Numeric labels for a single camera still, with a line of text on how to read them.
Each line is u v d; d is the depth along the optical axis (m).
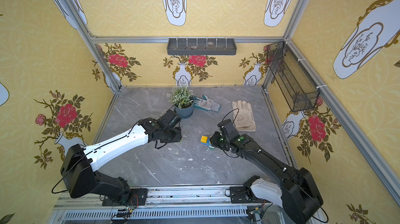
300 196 0.40
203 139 0.86
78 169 0.40
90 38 0.90
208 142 0.84
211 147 0.88
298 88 0.84
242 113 1.06
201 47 0.94
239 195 0.75
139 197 0.73
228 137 0.63
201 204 0.73
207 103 1.10
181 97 0.90
